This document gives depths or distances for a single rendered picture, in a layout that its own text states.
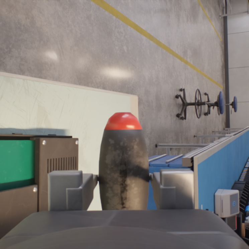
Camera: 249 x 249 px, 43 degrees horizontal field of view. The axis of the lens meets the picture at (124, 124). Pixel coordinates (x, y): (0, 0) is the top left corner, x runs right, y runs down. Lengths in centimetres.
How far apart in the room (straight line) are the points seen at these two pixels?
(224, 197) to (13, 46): 156
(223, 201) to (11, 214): 193
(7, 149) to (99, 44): 242
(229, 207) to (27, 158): 195
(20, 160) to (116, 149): 21
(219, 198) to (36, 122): 188
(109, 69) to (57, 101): 242
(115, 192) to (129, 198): 1
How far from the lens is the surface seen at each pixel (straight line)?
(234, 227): 234
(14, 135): 35
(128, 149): 16
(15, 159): 35
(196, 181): 167
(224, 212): 222
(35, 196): 36
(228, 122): 1132
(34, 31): 205
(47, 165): 37
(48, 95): 42
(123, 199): 16
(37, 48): 205
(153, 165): 174
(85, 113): 49
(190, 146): 384
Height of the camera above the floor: 125
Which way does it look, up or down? 24 degrees down
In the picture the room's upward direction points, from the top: 89 degrees clockwise
